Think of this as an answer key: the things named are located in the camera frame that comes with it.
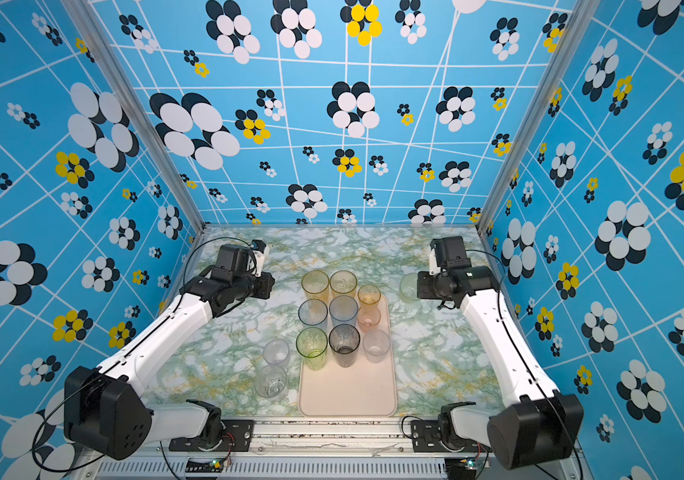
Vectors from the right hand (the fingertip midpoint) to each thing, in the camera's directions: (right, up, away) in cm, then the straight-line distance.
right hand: (429, 284), depth 80 cm
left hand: (-43, +1, +4) cm, 44 cm away
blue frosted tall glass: (-24, -9, +8) cm, 26 cm away
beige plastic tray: (-17, -29, +1) cm, 34 cm away
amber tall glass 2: (-24, -1, +11) cm, 26 cm away
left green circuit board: (-57, -43, -8) cm, 72 cm away
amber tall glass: (-33, -2, +13) cm, 35 cm away
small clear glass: (-43, -20, +6) cm, 48 cm away
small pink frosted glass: (-16, -12, +12) cm, 24 cm away
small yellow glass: (-15, -5, +15) cm, 22 cm away
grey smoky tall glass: (-23, -15, 0) cm, 28 cm away
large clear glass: (-44, -27, +2) cm, 52 cm away
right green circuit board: (+5, -42, -10) cm, 44 cm away
